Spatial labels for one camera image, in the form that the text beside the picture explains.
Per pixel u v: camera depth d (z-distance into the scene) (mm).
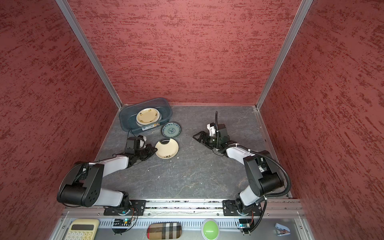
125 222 706
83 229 687
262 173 463
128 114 1120
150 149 823
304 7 711
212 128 852
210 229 673
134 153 730
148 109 1115
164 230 655
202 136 809
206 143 798
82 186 437
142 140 774
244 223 709
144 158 819
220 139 722
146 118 1071
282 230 682
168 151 927
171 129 1063
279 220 745
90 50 874
